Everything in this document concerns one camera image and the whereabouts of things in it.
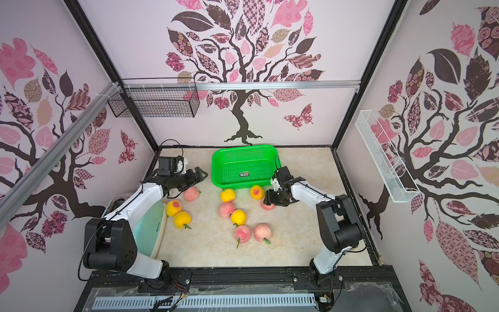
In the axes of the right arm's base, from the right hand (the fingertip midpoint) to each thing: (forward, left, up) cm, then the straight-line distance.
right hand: (270, 204), depth 91 cm
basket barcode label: (+21, +13, -3) cm, 25 cm away
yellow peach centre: (-7, +15, +1) cm, 17 cm away
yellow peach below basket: (+4, +20, +2) cm, 21 cm away
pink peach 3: (-3, +21, +3) cm, 21 cm away
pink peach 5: (-14, +4, +1) cm, 15 cm away
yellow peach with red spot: (-2, +46, +2) cm, 46 cm away
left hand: (+7, +33, +10) cm, 35 cm away
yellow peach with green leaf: (-7, +41, +1) cm, 41 cm away
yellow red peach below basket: (+6, +6, +2) cm, 9 cm away
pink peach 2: (-2, +1, 0) cm, 2 cm away
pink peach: (+5, +38, +3) cm, 38 cm away
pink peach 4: (-15, +13, +3) cm, 20 cm away
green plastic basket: (+26, +15, -3) cm, 30 cm away
